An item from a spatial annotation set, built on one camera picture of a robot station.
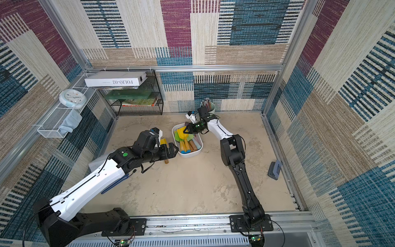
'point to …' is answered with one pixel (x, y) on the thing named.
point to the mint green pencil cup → (212, 110)
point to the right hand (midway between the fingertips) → (184, 130)
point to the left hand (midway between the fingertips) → (172, 150)
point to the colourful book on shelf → (138, 102)
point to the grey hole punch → (274, 169)
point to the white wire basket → (62, 119)
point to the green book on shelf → (128, 94)
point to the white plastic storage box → (187, 144)
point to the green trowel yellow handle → (177, 138)
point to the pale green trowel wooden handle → (193, 146)
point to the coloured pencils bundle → (206, 102)
